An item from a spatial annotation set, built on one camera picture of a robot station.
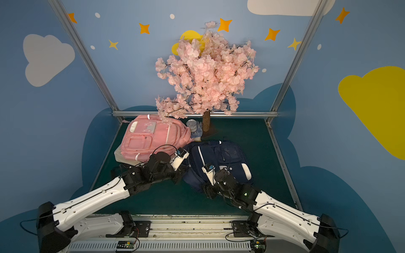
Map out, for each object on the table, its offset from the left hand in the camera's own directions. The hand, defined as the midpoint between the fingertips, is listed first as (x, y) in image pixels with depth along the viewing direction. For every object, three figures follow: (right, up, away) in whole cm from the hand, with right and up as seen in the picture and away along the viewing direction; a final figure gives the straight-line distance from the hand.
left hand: (188, 165), depth 73 cm
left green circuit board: (-29, -37, -1) cm, 47 cm away
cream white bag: (-45, 0, +23) cm, 50 cm away
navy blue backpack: (+15, +2, +22) cm, 26 cm away
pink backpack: (-30, +14, +32) cm, 46 cm away
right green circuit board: (+33, -39, +1) cm, 51 cm away
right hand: (+9, -8, +3) cm, 12 cm away
